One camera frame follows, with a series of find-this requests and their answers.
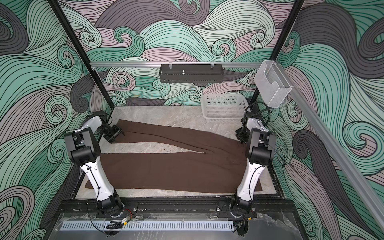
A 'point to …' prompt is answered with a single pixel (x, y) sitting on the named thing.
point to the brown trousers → (219, 167)
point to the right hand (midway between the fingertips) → (240, 138)
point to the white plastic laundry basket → (224, 108)
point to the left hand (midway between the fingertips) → (121, 135)
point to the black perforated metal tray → (193, 73)
